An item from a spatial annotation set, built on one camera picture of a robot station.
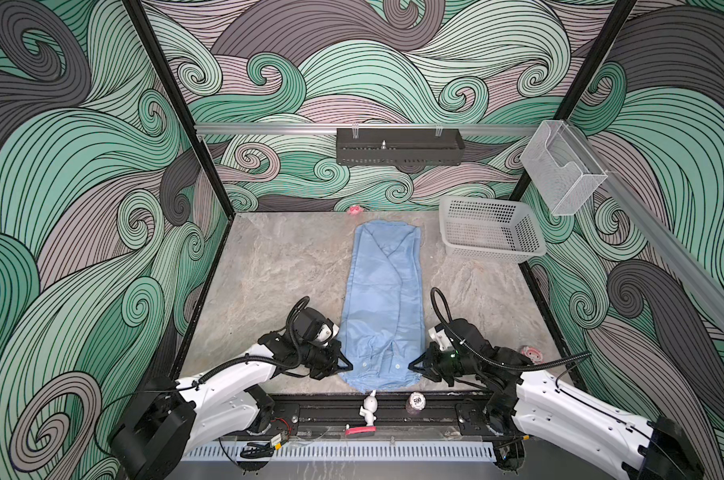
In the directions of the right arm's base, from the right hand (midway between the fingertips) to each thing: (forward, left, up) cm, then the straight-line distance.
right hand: (408, 369), depth 75 cm
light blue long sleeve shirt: (+13, +6, -3) cm, 14 cm away
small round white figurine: (-8, -1, -1) cm, 8 cm away
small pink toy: (+62, +15, -5) cm, 64 cm away
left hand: (+1, +14, -1) cm, 14 cm away
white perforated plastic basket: (+54, -38, -8) cm, 67 cm away
